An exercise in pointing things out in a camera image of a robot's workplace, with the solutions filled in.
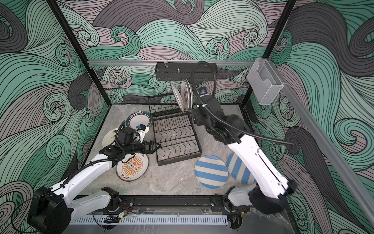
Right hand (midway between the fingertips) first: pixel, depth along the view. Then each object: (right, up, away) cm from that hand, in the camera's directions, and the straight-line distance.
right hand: (202, 109), depth 64 cm
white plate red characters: (-7, +10, +22) cm, 25 cm away
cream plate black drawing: (-60, -18, +34) cm, 72 cm away
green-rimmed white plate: (-44, -5, +47) cm, 65 cm away
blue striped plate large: (+8, -36, +20) cm, 42 cm away
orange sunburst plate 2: (-40, -34, +22) cm, 57 cm away
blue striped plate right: (+25, -36, +22) cm, 49 cm away
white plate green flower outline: (-5, +7, +14) cm, 16 cm away
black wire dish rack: (-15, -13, +37) cm, 42 cm away
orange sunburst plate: (-13, +9, +29) cm, 32 cm away
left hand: (-24, -18, +15) cm, 34 cm away
